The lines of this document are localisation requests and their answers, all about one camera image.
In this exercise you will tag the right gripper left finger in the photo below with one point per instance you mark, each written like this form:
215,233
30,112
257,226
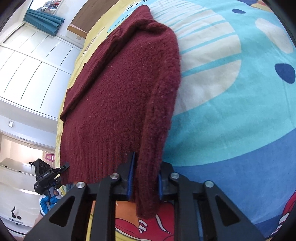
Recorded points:
88,210

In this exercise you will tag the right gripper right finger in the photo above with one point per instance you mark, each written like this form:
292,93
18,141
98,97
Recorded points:
202,211

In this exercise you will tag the dark red knit sweater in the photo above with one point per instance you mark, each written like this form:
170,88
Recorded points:
122,102

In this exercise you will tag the blue gloved left hand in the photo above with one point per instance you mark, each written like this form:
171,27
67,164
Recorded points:
47,203

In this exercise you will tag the yellow dinosaur print bedspread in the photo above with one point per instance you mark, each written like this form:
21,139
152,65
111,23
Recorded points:
234,115

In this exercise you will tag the white sliding door wardrobe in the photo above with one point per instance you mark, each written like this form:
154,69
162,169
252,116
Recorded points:
35,70

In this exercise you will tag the teal window curtain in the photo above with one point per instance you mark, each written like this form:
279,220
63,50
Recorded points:
47,23

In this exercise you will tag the wooden bed headboard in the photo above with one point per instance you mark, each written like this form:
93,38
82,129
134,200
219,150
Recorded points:
88,15

